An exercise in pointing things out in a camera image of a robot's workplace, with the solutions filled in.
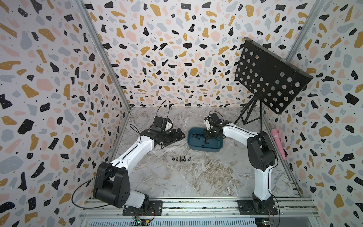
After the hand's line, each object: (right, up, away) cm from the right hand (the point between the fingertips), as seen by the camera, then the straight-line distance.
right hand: (205, 135), depth 99 cm
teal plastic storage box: (-5, -5, +3) cm, 8 cm away
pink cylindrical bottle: (+53, -6, +3) cm, 54 cm away
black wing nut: (-22, -15, -6) cm, 27 cm away
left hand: (-15, +1, -15) cm, 22 cm away
